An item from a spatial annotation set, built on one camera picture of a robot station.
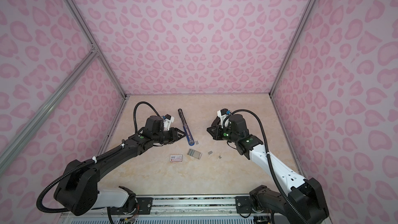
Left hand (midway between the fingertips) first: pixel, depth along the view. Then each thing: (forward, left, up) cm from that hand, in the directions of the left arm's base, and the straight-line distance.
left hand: (186, 133), depth 81 cm
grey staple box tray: (-5, -4, -16) cm, 17 cm away
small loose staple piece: (-4, -13, -15) cm, 20 cm away
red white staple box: (-7, +7, -15) cm, 18 cm away
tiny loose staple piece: (-7, -18, -16) cm, 25 cm away
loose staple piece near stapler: (+3, -5, -16) cm, 17 cm away
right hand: (-1, -12, +5) cm, 13 cm away
